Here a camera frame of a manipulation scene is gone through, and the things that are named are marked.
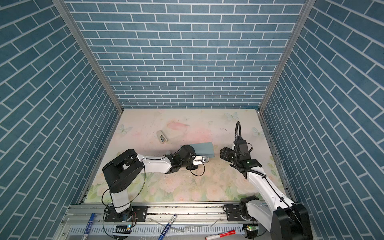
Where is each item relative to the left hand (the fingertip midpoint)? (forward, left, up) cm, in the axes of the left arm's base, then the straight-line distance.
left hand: (199, 157), depth 92 cm
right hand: (0, -14, +8) cm, 16 cm away
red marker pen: (-39, -9, -1) cm, 40 cm away
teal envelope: (+7, -4, -4) cm, 9 cm away
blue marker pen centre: (-35, +16, -1) cm, 39 cm away
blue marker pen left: (-34, +53, -2) cm, 63 cm away
